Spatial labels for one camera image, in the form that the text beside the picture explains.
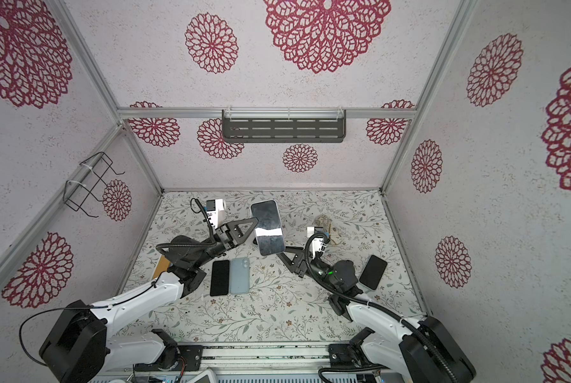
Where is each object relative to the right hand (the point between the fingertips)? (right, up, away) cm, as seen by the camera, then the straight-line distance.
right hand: (276, 252), depth 66 cm
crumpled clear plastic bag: (+19, +8, +38) cm, 43 cm away
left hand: (-5, +8, -3) cm, 10 cm away
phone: (-1, +3, -2) cm, 4 cm away
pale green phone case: (-15, -14, +27) cm, 34 cm away
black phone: (+37, -12, +26) cm, 46 cm away
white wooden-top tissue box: (-43, -8, +23) cm, 50 cm away
